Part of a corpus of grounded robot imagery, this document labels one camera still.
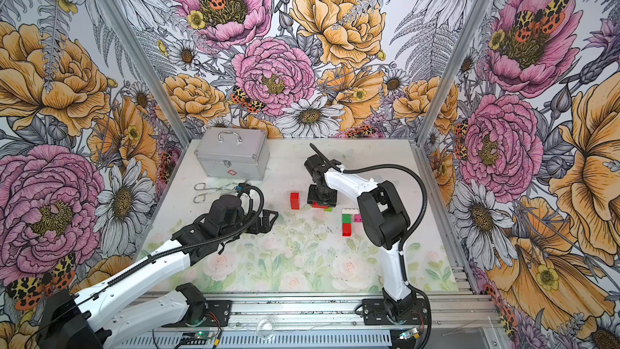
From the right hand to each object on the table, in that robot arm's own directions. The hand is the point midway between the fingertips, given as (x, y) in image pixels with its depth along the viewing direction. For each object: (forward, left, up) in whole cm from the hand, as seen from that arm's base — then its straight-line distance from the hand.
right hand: (319, 211), depth 95 cm
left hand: (-9, +18, +12) cm, 24 cm away
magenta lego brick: (-3, -15, -1) cm, 15 cm away
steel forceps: (+9, +50, -2) cm, 50 cm away
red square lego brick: (+3, +10, +1) cm, 10 cm away
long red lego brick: (+2, +1, +1) cm, 3 cm away
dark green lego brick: (-3, -10, -1) cm, 11 cm away
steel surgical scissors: (+14, +38, -2) cm, 41 cm away
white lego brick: (0, -12, 0) cm, 12 cm away
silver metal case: (+19, +33, +14) cm, 41 cm away
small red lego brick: (+4, +10, +5) cm, 12 cm away
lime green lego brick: (+1, -4, -1) cm, 4 cm away
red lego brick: (-8, -10, 0) cm, 12 cm away
